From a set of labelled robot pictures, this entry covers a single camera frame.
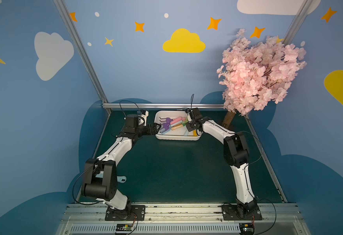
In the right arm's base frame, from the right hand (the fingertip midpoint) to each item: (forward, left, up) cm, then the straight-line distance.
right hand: (192, 122), depth 105 cm
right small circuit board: (-61, -27, -10) cm, 68 cm away
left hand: (-13, +25, +11) cm, 30 cm away
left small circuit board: (-65, +35, -8) cm, 74 cm away
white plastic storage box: (-6, +11, -7) cm, 14 cm away
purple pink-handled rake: (+1, +20, -6) cm, 21 cm away
